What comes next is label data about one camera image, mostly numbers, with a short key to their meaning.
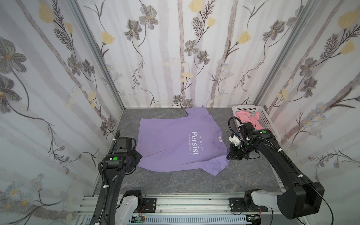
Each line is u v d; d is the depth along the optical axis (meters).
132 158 0.62
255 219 0.72
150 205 0.74
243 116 1.08
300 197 0.38
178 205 0.76
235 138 0.74
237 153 0.67
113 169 0.47
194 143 0.99
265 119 1.04
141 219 0.70
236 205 0.73
